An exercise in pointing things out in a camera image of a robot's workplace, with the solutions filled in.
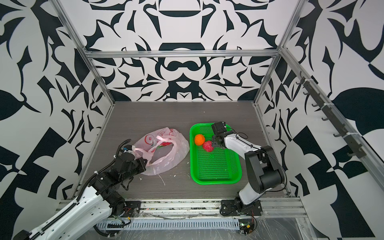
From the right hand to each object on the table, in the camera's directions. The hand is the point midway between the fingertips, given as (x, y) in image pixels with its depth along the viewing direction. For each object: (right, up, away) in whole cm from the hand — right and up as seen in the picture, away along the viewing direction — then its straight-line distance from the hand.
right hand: (220, 139), depth 94 cm
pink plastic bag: (-36, -6, -1) cm, 36 cm away
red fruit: (-9, -3, -5) cm, 10 cm away
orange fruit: (-13, 0, -1) cm, 13 cm away
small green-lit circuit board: (+8, -37, -23) cm, 45 cm away
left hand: (-41, -8, -14) cm, 44 cm away
